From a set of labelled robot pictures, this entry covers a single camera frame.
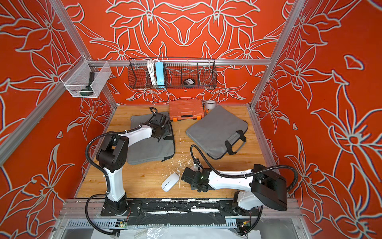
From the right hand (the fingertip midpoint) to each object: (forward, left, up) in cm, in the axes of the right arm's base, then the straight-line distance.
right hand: (193, 181), depth 82 cm
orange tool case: (+51, +6, +5) cm, 52 cm away
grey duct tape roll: (+59, -13, +4) cm, 60 cm away
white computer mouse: (-1, +13, +3) cm, 13 cm away
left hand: (+33, +19, +4) cm, 38 cm away
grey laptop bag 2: (+31, -17, +6) cm, 36 cm away
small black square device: (+55, +3, +29) cm, 62 cm away
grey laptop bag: (+17, +26, +5) cm, 32 cm away
